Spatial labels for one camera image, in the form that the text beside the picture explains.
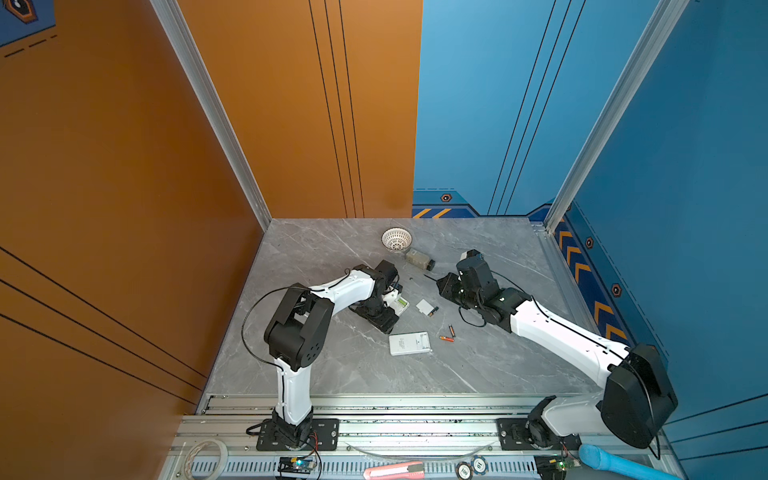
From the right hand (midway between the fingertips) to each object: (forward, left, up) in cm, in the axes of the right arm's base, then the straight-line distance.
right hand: (434, 283), depth 83 cm
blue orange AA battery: (-6, -6, -16) cm, 18 cm away
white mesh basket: (+29, +11, -12) cm, 34 cm away
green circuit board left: (-40, +35, -17) cm, 56 cm away
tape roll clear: (-40, +52, -15) cm, 68 cm away
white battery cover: (+2, +2, -16) cm, 16 cm away
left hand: (-3, +16, -16) cm, 23 cm away
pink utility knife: (-41, +11, -17) cm, 46 cm away
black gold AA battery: (+1, -1, -16) cm, 16 cm away
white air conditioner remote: (-11, +7, -14) cm, 20 cm away
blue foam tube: (-40, -37, -14) cm, 56 cm away
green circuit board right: (-40, -26, -18) cm, 51 cm away
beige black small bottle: (+19, +3, -13) cm, 23 cm away
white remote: (+2, +10, -15) cm, 18 cm away
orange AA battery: (-9, -4, -16) cm, 19 cm away
